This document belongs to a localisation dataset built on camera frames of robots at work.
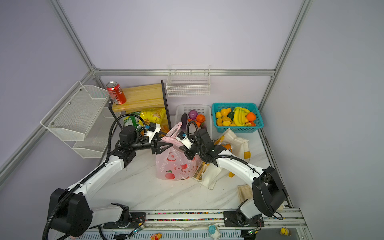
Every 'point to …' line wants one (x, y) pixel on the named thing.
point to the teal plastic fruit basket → (224, 123)
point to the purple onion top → (192, 114)
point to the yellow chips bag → (158, 116)
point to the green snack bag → (133, 121)
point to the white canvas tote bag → (209, 175)
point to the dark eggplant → (184, 120)
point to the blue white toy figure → (215, 233)
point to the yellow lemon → (218, 114)
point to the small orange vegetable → (200, 118)
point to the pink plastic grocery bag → (172, 164)
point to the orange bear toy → (156, 236)
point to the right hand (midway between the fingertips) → (179, 146)
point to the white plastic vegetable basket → (203, 109)
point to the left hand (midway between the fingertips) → (170, 140)
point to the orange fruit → (251, 116)
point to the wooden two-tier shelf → (149, 96)
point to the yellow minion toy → (285, 231)
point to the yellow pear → (224, 112)
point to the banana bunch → (239, 116)
